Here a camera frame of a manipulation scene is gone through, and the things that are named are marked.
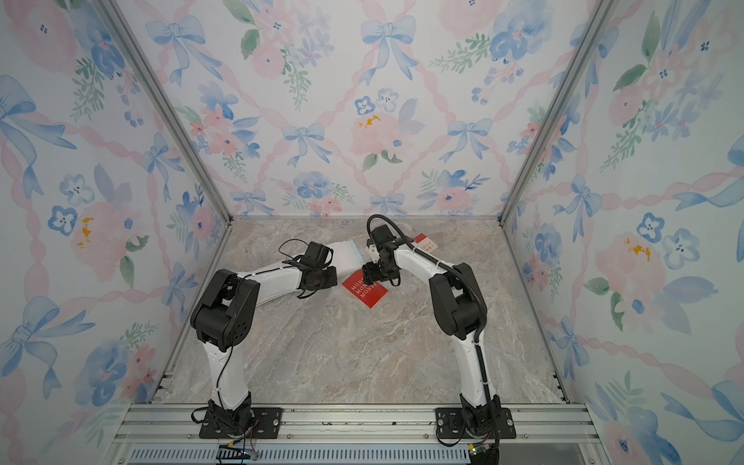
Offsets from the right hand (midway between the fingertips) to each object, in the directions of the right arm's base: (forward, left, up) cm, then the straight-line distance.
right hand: (376, 275), depth 100 cm
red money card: (-5, +2, -4) cm, 7 cm away
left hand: (0, +14, -2) cm, 14 cm away
